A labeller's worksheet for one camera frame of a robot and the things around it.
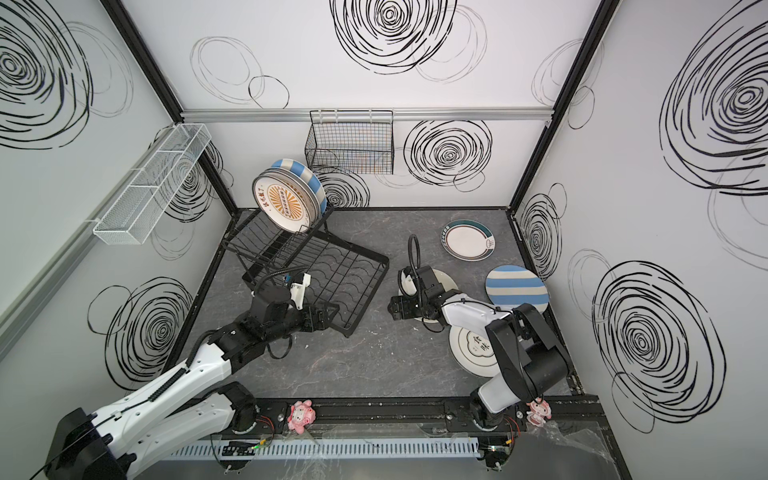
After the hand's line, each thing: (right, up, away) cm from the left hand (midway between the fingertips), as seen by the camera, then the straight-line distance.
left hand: (331, 307), depth 78 cm
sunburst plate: (-13, +29, +3) cm, 32 cm away
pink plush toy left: (-6, -24, -7) cm, 26 cm away
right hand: (+17, -3, +12) cm, 21 cm away
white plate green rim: (+45, +17, +33) cm, 59 cm away
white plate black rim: (+39, -14, +6) cm, 42 cm away
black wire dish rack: (-3, +8, +21) cm, 23 cm away
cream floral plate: (+21, +5, +5) cm, 22 cm away
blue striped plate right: (+56, +2, +21) cm, 60 cm away
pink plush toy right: (+52, -24, -6) cm, 58 cm away
